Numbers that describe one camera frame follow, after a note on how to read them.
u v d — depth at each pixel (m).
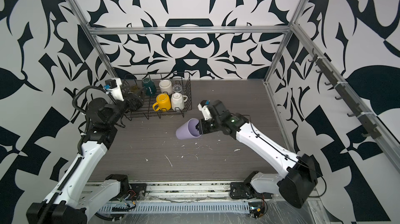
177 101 0.94
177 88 1.02
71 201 0.40
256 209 0.71
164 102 0.94
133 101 0.63
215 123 0.61
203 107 0.70
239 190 0.75
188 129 0.68
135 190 0.74
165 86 1.02
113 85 0.58
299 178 0.39
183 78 1.25
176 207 0.71
